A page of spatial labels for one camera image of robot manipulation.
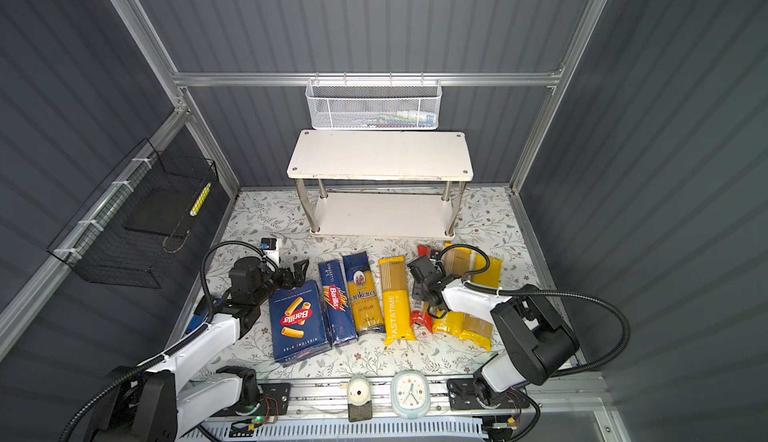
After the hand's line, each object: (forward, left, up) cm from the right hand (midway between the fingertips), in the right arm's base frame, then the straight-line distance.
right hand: (427, 288), depth 93 cm
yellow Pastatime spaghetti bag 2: (+9, -10, +2) cm, 13 cm away
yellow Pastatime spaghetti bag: (-10, +10, +3) cm, 14 cm away
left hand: (+3, +40, +12) cm, 42 cm away
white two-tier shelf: (+50, +17, -3) cm, 53 cm away
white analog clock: (-29, +6, +3) cm, 30 cm away
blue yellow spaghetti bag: (-3, +19, +3) cm, 20 cm away
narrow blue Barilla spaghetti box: (-10, +26, +3) cm, 28 cm away
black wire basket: (-1, +75, +31) cm, 81 cm away
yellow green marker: (+12, +63, +29) cm, 70 cm away
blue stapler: (-12, +65, +6) cm, 67 cm away
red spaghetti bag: (-10, +3, +5) cm, 12 cm away
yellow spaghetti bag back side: (-14, -15, +2) cm, 20 cm away
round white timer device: (-31, +18, +7) cm, 37 cm away
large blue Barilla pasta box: (-14, +36, +7) cm, 39 cm away
